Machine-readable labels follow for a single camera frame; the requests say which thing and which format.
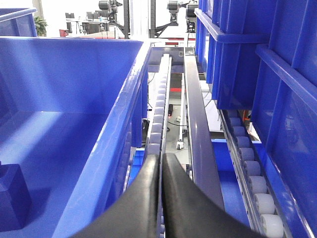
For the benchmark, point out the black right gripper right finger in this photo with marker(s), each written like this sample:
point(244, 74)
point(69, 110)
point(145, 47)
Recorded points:
point(188, 208)

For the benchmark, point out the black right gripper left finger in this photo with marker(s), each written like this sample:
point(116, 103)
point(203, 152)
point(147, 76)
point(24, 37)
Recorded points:
point(133, 205)

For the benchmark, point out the blue plastic box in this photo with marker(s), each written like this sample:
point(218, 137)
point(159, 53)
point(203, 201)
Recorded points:
point(13, 198)

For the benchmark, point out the blue plastic bin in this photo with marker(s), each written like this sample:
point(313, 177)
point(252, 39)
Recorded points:
point(230, 186)
point(137, 163)
point(232, 69)
point(15, 22)
point(292, 111)
point(74, 99)

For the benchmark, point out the slanted steel rack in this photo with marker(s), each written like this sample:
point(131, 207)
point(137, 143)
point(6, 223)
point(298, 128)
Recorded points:
point(198, 124)

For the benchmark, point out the white wheeled stand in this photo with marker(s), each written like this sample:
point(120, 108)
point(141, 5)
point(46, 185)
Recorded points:
point(182, 116)

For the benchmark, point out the black device with red light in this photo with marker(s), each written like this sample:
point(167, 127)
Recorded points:
point(170, 110)

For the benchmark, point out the black metal stand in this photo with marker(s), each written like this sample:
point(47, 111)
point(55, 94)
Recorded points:
point(121, 15)
point(171, 17)

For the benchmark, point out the potted green plant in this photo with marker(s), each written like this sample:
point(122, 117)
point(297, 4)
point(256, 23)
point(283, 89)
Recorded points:
point(40, 24)

